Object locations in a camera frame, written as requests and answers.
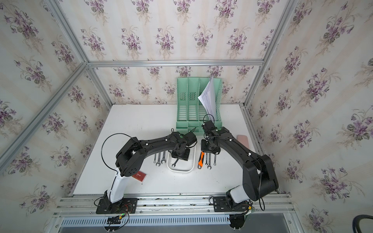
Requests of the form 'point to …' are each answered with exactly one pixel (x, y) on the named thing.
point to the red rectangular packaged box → (140, 175)
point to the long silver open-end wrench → (163, 159)
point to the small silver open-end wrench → (174, 163)
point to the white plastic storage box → (181, 166)
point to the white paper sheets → (207, 98)
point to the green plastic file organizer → (190, 113)
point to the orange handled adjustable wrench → (201, 159)
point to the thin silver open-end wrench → (214, 163)
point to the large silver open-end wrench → (159, 162)
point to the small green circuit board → (115, 220)
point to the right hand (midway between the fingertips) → (207, 150)
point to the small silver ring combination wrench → (206, 159)
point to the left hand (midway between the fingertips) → (185, 159)
